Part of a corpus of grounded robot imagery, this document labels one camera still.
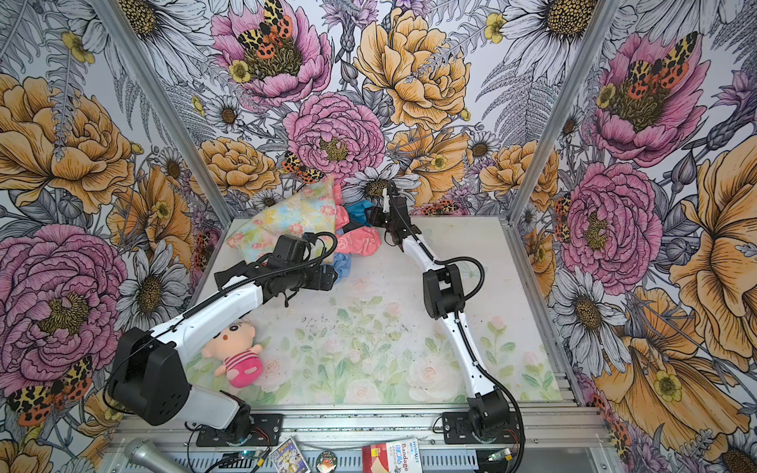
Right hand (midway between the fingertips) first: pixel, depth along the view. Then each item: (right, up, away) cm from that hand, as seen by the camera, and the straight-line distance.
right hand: (370, 215), depth 112 cm
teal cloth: (-5, +2, +1) cm, 5 cm away
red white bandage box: (+10, -59, -45) cm, 74 cm away
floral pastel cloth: (-20, +1, -10) cm, 22 cm away
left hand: (-13, -22, -26) cm, 36 cm away
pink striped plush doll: (-36, -38, -30) cm, 60 cm away
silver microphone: (-48, -58, -44) cm, 88 cm away
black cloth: (-6, -4, -4) cm, 8 cm away
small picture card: (-17, -60, -43) cm, 76 cm away
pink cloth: (-2, -9, -4) cm, 10 cm away
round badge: (-8, -62, -42) cm, 75 cm away
